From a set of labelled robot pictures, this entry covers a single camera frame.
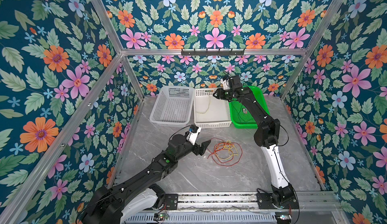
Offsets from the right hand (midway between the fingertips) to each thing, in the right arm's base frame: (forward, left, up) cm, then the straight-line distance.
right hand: (220, 91), depth 99 cm
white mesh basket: (0, +35, -16) cm, 38 cm away
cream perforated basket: (-5, +7, -16) cm, 18 cm away
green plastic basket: (-6, -16, -18) cm, 25 cm away
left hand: (-35, +9, 0) cm, 36 cm away
